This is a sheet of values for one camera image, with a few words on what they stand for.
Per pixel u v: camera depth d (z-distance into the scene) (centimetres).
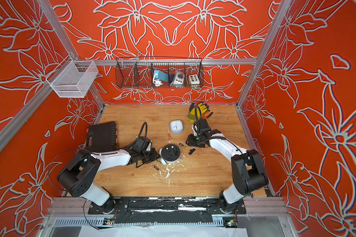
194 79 94
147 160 79
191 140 78
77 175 45
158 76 85
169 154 87
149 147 76
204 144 81
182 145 95
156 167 86
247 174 44
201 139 68
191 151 92
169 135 101
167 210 73
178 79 91
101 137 95
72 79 91
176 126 103
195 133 81
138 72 99
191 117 110
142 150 73
